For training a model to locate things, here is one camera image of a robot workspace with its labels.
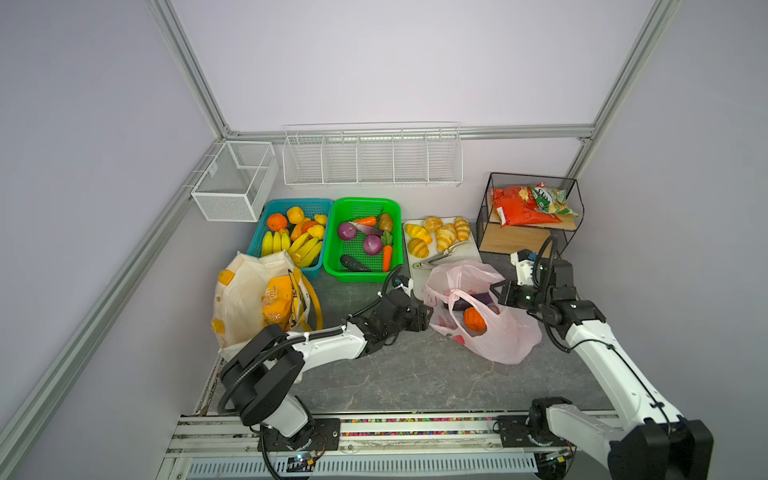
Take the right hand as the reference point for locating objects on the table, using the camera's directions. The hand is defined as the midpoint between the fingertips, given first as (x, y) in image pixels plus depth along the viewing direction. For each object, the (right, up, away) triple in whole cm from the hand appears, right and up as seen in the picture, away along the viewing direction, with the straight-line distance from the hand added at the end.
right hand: (493, 288), depth 80 cm
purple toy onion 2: (-45, +18, +31) cm, 58 cm away
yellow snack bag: (-61, -4, +4) cm, 61 cm away
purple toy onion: (-35, +13, +27) cm, 46 cm away
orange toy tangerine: (-70, +21, +28) cm, 79 cm away
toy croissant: (-8, +15, +31) cm, 36 cm away
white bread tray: (-18, +1, +24) cm, 30 cm away
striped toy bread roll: (-18, +11, +28) cm, 35 cm away
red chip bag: (+13, +25, +17) cm, 33 cm away
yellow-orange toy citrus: (-65, +24, +32) cm, 76 cm away
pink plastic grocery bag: (+2, -11, -7) cm, 13 cm away
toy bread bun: (-12, +21, +35) cm, 43 cm away
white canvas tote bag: (-71, -6, +2) cm, 72 cm away
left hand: (-18, -8, +4) cm, 20 cm away
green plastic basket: (-39, +15, +30) cm, 51 cm away
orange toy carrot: (-30, +7, +27) cm, 41 cm away
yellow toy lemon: (-56, +18, +27) cm, 64 cm away
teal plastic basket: (-60, +27, +35) cm, 75 cm away
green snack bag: (+24, +26, +16) cm, 39 cm away
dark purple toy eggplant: (-10, -3, -8) cm, 13 cm away
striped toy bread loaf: (-18, +17, +34) cm, 42 cm away
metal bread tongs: (-17, +6, +25) cm, 31 cm away
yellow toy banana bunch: (-59, +10, +24) cm, 65 cm away
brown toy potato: (-31, +21, +34) cm, 50 cm away
